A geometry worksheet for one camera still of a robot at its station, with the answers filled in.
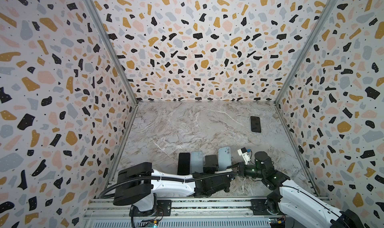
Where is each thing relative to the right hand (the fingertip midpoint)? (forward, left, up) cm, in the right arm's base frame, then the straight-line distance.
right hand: (226, 168), depth 76 cm
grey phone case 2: (+8, +16, -12) cm, 21 cm away
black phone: (+37, -26, -13) cm, 47 cm away
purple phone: (+6, +23, -10) cm, 26 cm away
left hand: (+3, +6, -1) cm, 6 cm away
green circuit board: (-23, +35, -11) cm, 43 cm away
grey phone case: (+6, 0, -4) cm, 7 cm away
